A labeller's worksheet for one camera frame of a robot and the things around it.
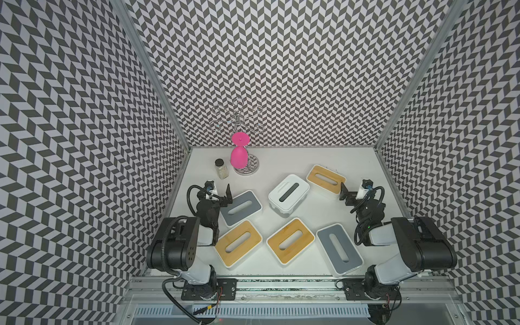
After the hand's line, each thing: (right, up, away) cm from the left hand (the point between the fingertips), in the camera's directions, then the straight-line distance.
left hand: (219, 185), depth 91 cm
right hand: (+60, 0, -1) cm, 60 cm away
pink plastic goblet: (+10, +14, -3) cm, 17 cm away
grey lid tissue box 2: (+52, -27, -9) cm, 59 cm away
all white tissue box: (+31, -4, -2) cm, 31 cm away
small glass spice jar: (-1, +7, +8) cm, 11 cm away
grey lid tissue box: (+11, -9, -2) cm, 15 cm away
